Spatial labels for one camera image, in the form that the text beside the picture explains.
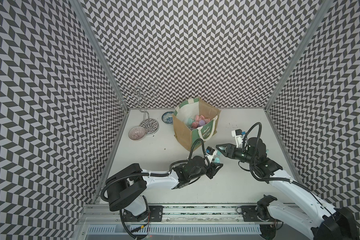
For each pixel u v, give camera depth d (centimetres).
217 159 75
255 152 57
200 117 101
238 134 69
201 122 98
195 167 59
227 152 68
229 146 69
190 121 102
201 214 74
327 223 39
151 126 107
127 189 43
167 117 109
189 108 96
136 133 102
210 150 67
